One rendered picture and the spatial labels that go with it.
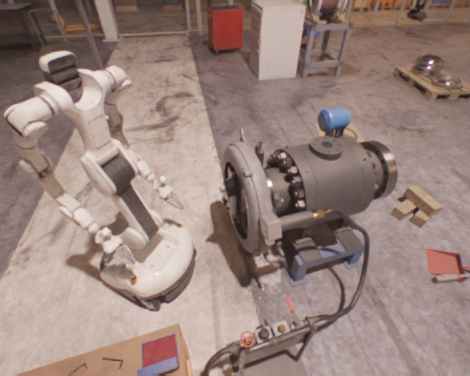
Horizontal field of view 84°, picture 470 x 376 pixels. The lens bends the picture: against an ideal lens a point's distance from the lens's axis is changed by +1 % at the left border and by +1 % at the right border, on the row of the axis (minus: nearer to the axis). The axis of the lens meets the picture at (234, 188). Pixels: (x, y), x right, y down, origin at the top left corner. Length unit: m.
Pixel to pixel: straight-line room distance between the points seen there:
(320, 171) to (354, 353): 1.16
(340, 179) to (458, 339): 1.30
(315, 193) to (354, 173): 0.30
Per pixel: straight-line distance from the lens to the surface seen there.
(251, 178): 1.44
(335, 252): 2.07
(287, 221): 1.42
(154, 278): 1.79
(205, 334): 1.97
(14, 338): 2.42
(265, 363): 1.92
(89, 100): 1.38
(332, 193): 1.73
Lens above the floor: 1.87
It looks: 43 degrees down
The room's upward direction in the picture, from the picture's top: straight up
